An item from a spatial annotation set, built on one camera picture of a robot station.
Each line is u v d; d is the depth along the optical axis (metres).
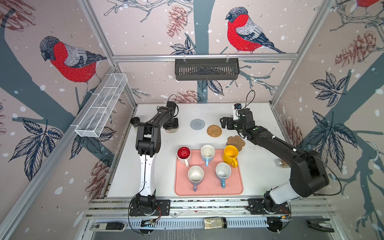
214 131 1.04
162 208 0.73
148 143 0.60
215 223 0.66
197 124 1.08
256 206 0.73
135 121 0.95
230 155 0.91
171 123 0.91
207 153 0.90
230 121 0.78
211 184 0.80
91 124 0.70
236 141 0.96
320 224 0.68
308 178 0.43
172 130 1.03
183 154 0.90
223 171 0.83
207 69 1.07
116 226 0.67
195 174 0.83
